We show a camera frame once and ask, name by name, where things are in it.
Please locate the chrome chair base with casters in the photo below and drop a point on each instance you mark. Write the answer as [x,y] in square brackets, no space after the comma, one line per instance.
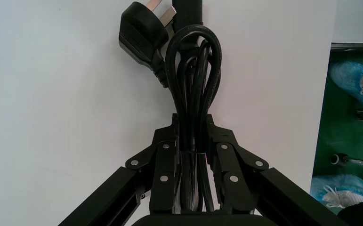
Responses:
[360,162]

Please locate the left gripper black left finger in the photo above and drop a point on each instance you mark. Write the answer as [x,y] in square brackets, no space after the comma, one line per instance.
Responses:
[164,162]

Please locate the large blue shoe cover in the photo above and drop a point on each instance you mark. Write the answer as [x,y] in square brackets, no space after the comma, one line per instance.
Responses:
[346,78]
[340,184]

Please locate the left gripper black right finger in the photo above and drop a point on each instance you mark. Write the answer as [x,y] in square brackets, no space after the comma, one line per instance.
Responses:
[228,162]

